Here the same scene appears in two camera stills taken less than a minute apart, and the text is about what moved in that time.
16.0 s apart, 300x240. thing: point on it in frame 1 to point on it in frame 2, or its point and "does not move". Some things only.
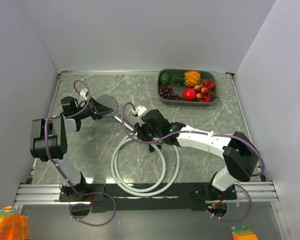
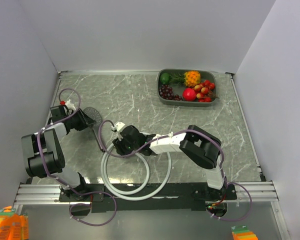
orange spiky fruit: (192, 78) does not move
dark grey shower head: (112, 102) to (97, 116)
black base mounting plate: (109, 199) does not move
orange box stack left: (5, 224) does not move
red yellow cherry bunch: (203, 92) does not move
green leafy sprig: (177, 79) does not move
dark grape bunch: (166, 92) does not move
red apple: (189, 94) does not move
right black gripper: (140, 130) to (120, 146)
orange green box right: (241, 232) does not move
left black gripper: (96, 107) to (85, 121)
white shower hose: (114, 162) to (133, 196)
